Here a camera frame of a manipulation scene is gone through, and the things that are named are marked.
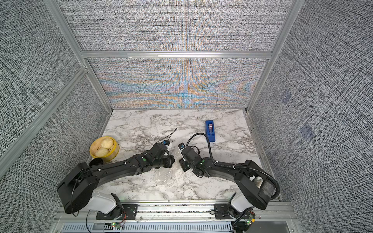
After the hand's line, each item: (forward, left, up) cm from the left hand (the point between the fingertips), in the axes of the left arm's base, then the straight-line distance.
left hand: (178, 160), depth 84 cm
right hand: (+3, -2, -2) cm, 4 cm away
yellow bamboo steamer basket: (+10, +41, -4) cm, 42 cm away
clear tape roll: (+24, -23, -1) cm, 33 cm away
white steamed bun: (+15, +45, -1) cm, 48 cm away
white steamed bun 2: (+8, +47, -2) cm, 48 cm away
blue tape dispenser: (+22, -22, -3) cm, 31 cm away
